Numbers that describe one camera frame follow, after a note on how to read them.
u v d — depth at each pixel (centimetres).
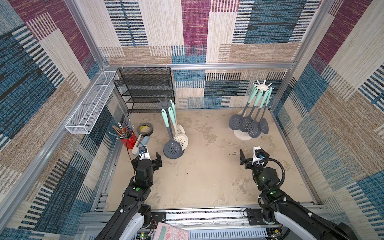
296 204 55
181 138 87
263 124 94
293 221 55
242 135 97
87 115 73
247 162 72
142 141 101
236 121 96
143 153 68
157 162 77
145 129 109
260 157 66
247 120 94
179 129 92
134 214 55
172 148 83
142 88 108
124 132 94
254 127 92
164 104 69
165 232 69
